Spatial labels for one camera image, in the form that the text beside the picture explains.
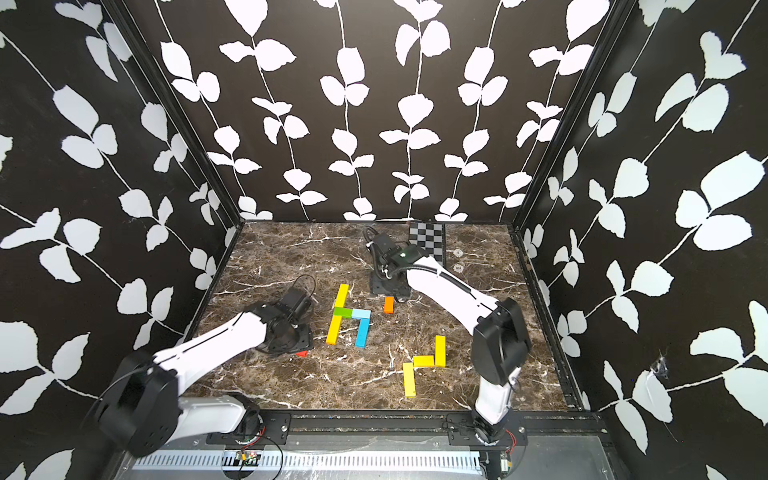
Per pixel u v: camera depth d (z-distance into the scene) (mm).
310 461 701
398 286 704
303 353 769
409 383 817
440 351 863
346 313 933
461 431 733
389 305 956
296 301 692
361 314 936
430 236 1143
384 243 682
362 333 904
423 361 858
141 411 408
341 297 982
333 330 904
